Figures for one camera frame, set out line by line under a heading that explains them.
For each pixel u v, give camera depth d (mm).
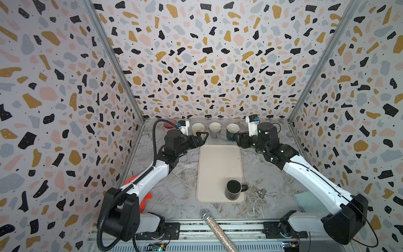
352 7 710
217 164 985
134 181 466
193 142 713
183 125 732
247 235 732
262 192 853
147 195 829
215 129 1044
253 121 650
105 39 786
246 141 666
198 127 1049
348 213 384
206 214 747
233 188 780
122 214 408
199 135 716
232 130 1051
